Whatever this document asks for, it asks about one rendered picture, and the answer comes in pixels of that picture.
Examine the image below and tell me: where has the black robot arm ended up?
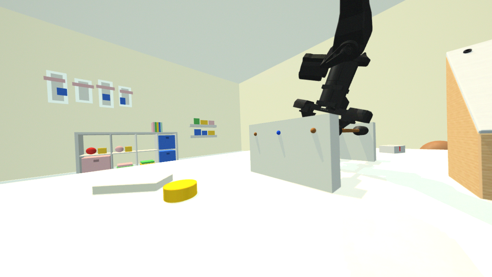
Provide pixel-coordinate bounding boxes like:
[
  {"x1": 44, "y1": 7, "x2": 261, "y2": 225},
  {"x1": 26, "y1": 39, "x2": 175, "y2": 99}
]
[{"x1": 298, "y1": 0, "x2": 372, "y2": 84}]

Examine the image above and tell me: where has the yellow short cylinder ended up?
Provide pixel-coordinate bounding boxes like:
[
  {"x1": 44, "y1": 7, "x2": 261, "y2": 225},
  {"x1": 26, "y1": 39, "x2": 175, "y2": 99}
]
[{"x1": 163, "y1": 179, "x2": 198, "y2": 203}]

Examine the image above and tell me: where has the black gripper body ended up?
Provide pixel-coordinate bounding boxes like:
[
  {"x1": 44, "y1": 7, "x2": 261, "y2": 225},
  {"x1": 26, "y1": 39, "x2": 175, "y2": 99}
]
[{"x1": 293, "y1": 81, "x2": 373, "y2": 123}]

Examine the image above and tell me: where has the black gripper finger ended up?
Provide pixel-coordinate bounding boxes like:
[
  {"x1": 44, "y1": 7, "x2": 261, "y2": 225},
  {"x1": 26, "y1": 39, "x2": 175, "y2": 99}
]
[
  {"x1": 299, "y1": 110, "x2": 316, "y2": 117},
  {"x1": 339, "y1": 119, "x2": 356, "y2": 129}
]

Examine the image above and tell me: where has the white rectangular block with red arrow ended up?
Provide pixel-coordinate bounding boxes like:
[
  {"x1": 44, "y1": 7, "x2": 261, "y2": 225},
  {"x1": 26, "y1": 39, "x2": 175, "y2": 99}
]
[{"x1": 379, "y1": 145, "x2": 405, "y2": 154}]

